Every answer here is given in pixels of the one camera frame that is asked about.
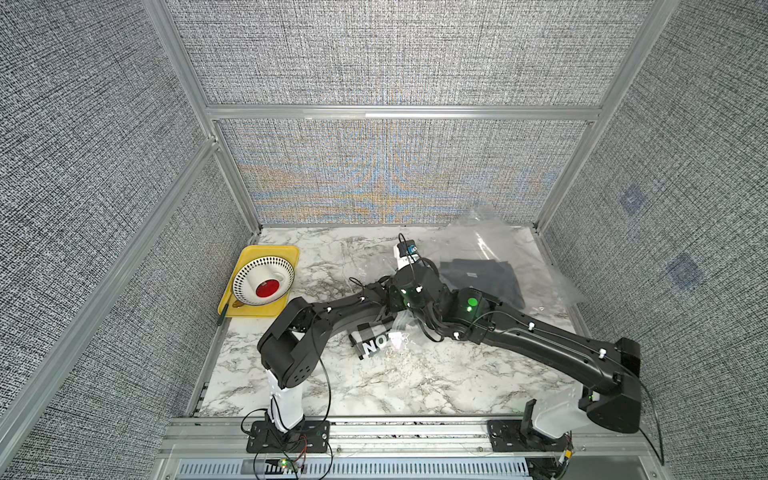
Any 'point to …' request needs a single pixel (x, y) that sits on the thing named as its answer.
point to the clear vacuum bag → (482, 251)
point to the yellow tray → (239, 309)
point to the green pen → (223, 315)
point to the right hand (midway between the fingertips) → (390, 275)
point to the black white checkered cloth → (370, 337)
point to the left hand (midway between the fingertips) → (423, 288)
